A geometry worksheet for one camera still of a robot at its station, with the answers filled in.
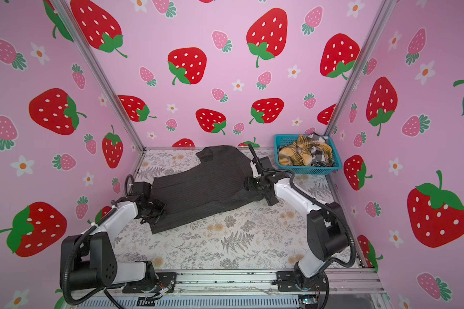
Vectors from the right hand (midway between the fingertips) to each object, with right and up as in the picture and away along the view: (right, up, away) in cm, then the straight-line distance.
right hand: (249, 182), depth 90 cm
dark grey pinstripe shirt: (-18, -2, +14) cm, 23 cm away
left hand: (-38, -13, -1) cm, 41 cm away
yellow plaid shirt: (+29, +15, +15) cm, 36 cm away
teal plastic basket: (+36, +14, +14) cm, 41 cm away
